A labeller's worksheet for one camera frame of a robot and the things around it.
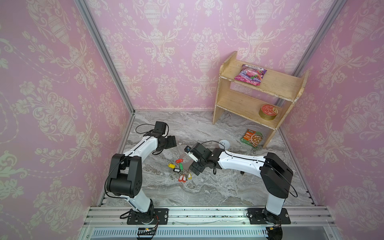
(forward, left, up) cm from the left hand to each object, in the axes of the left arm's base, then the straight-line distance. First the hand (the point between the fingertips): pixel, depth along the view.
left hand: (171, 144), depth 93 cm
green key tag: (-11, -7, -6) cm, 15 cm away
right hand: (-10, -16, -1) cm, 19 cm away
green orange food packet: (+10, -54, -5) cm, 56 cm away
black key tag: (-14, -4, -7) cm, 16 cm away
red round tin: (+11, -57, +19) cm, 61 cm away
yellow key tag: (-11, -1, -7) cm, 13 cm away
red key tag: (-7, -5, -8) cm, 12 cm away
